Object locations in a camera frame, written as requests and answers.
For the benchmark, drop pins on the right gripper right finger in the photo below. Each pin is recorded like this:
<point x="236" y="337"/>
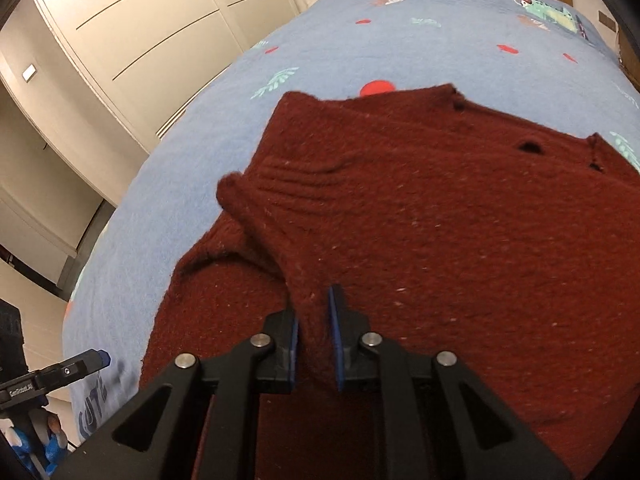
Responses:
<point x="439" y="419"/>

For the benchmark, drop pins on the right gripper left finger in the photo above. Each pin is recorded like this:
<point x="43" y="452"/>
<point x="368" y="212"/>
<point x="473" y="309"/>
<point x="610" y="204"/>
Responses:
<point x="197" y="419"/>

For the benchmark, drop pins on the dark red knit sweater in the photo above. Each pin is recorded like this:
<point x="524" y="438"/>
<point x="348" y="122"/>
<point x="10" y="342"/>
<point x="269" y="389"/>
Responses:
<point x="452" y="227"/>

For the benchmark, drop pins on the blue gloved hand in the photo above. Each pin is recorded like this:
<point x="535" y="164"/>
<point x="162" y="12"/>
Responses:
<point x="41" y="444"/>

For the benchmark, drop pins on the white wardrobe doors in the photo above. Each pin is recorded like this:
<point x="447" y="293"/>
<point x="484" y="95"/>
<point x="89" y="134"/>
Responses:
<point x="88" y="90"/>

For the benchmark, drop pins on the light blue patterned bedspread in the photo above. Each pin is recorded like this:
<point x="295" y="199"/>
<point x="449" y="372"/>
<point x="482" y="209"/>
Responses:
<point x="541" y="60"/>

